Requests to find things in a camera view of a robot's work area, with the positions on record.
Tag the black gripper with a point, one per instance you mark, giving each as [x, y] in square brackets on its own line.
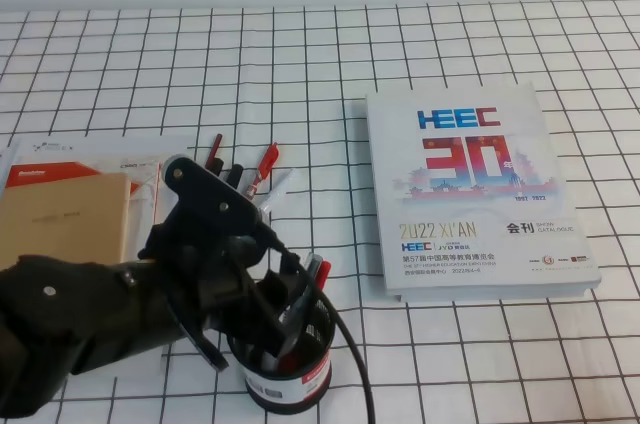
[205, 264]

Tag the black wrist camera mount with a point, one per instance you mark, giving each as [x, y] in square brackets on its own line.
[204, 198]

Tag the red gel pen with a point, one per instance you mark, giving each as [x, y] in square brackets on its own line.
[263, 170]

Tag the black capped whiteboard marker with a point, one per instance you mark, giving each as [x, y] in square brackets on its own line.
[294, 319]

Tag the grey pen in holder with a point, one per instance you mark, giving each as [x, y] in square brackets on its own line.
[313, 266]

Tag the black mesh pen holder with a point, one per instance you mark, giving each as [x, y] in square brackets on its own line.
[301, 377]

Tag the orange white booklet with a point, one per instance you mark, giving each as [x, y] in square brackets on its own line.
[143, 177]

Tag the white pen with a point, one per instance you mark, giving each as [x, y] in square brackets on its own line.
[277, 194]

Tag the white HEEC catalogue book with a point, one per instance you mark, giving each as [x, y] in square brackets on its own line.
[470, 199]

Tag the white paper brochure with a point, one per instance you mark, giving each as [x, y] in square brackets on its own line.
[91, 149]

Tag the dark red pencil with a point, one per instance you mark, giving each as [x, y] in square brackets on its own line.
[213, 151]

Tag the red capped pen in holder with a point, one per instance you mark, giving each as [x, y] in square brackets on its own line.
[322, 274]

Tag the tan kraft notebook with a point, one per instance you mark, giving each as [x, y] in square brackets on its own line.
[75, 220]

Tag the left black whiteboard marker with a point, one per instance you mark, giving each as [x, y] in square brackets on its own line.
[215, 166]

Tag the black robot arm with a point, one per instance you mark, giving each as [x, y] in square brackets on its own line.
[60, 319]

